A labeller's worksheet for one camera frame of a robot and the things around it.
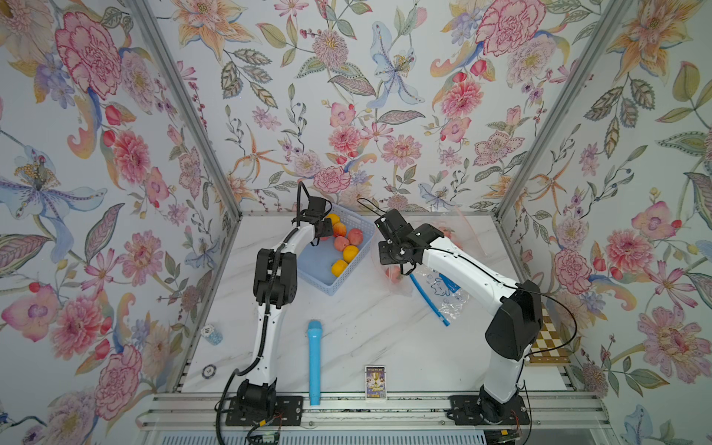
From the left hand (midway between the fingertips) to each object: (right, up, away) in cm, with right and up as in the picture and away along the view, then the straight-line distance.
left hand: (329, 223), depth 111 cm
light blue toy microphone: (-2, -37, -27) cm, 45 cm away
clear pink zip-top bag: (+24, -21, -16) cm, 36 cm away
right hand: (+21, -10, -24) cm, 33 cm away
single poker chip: (-32, -45, -30) cm, 63 cm away
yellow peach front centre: (+8, -12, -9) cm, 17 cm away
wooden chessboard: (+68, -39, -28) cm, 84 cm away
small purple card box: (+16, -47, -33) cm, 60 cm away
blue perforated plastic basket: (-4, -14, -7) cm, 17 cm away
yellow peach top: (+2, +2, +3) cm, 4 cm away
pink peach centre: (+5, -8, -4) cm, 10 cm away
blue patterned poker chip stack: (-32, -36, -28) cm, 56 cm away
